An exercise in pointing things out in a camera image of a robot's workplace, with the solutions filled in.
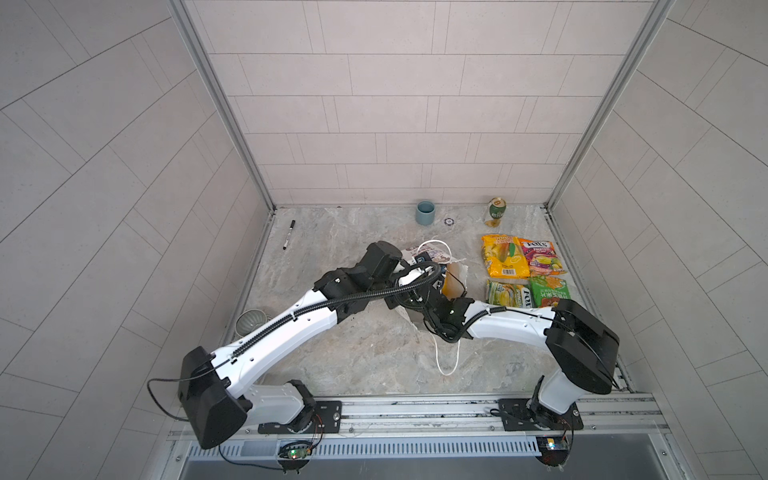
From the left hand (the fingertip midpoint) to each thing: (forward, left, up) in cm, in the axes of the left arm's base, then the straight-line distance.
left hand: (419, 277), depth 72 cm
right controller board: (-33, -31, -22) cm, 51 cm away
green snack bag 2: (+5, -28, -17) cm, 34 cm away
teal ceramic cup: (+36, -5, -16) cm, 40 cm away
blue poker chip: (+36, -14, -21) cm, 44 cm away
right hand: (+3, +3, -15) cm, 16 cm away
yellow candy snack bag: (+18, -30, -17) cm, 39 cm away
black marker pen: (+30, +45, -21) cm, 59 cm away
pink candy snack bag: (+19, -43, -19) cm, 50 cm away
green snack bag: (+6, -41, -19) cm, 45 cm away
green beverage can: (+36, -30, -13) cm, 48 cm away
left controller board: (-34, +28, -18) cm, 47 cm away
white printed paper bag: (-1, -9, -1) cm, 9 cm away
